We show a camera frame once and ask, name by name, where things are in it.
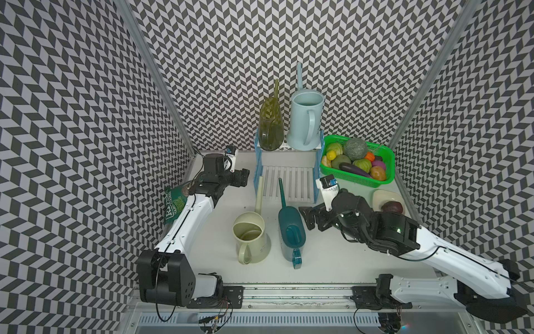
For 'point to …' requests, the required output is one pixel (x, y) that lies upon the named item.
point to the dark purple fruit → (392, 207)
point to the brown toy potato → (377, 172)
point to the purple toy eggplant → (348, 167)
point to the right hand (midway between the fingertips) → (314, 207)
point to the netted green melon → (355, 149)
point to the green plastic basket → (350, 175)
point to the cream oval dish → (379, 196)
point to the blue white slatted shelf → (301, 171)
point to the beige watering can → (249, 231)
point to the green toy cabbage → (363, 163)
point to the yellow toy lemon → (331, 155)
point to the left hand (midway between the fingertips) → (238, 170)
